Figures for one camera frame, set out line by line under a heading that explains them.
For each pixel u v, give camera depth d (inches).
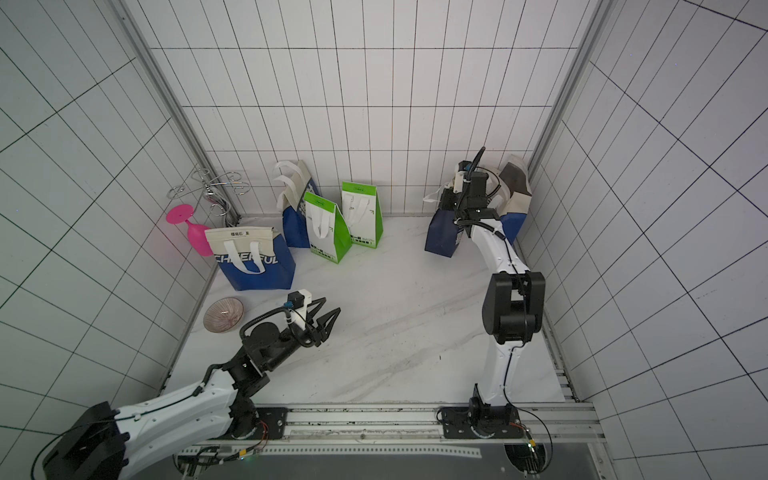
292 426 29.2
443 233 38.6
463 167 31.4
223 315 35.4
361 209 37.4
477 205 28.5
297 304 25.2
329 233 36.3
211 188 35.0
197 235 34.4
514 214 37.6
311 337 27.1
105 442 16.2
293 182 37.2
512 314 20.4
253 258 34.0
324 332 27.2
